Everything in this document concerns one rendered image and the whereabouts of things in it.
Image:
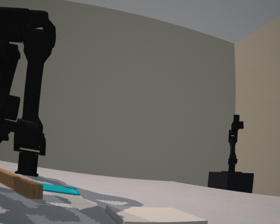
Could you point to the brown wooden beam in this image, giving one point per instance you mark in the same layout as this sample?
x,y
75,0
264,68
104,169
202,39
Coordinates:
x,y
23,185

